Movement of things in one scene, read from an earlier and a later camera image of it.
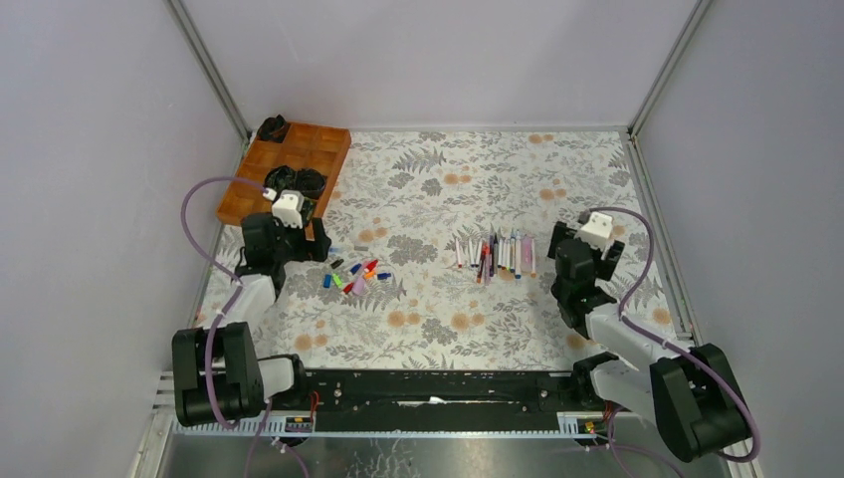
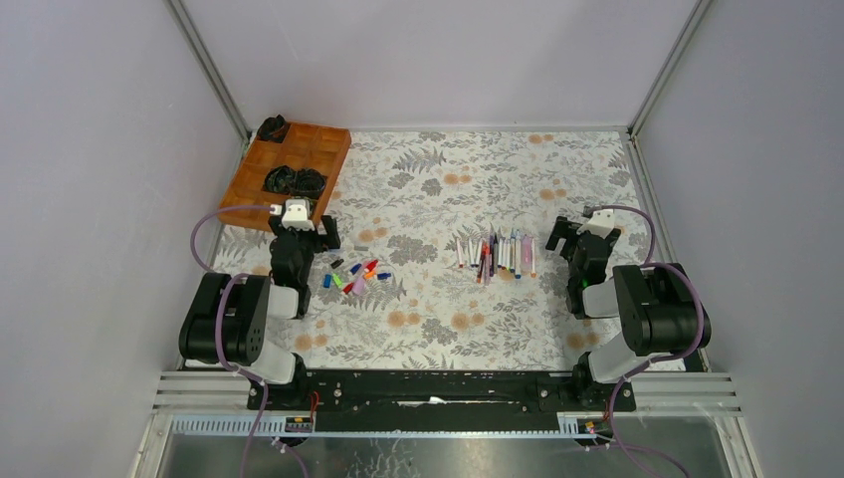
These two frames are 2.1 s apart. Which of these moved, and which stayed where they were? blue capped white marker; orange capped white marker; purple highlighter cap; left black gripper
Moved: left black gripper
Stayed: blue capped white marker; orange capped white marker; purple highlighter cap
